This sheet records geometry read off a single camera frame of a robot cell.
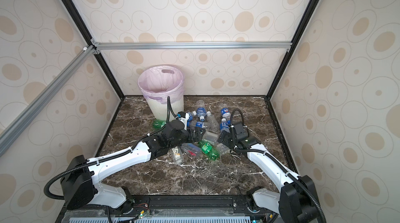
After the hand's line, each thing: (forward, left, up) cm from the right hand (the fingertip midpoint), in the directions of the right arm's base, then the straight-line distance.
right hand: (225, 139), depth 86 cm
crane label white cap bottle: (-7, +26, -3) cm, 27 cm away
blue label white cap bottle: (+12, -1, -4) cm, 13 cm away
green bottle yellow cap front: (-3, +10, -5) cm, 12 cm away
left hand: (-2, +12, +13) cm, 17 cm away
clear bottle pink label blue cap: (-3, +20, -5) cm, 21 cm away
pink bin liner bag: (+39, +42, +9) cm, 58 cm away
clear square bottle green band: (+6, +8, -7) cm, 12 cm away
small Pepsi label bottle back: (+23, -3, -5) cm, 24 cm away
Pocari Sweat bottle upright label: (+26, +14, -5) cm, 30 cm away
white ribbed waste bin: (+18, +39, +4) cm, 43 cm away
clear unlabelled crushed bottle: (+15, +6, -6) cm, 17 cm away
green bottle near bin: (+16, +42, -6) cm, 45 cm away
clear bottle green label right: (-1, +1, -9) cm, 9 cm away
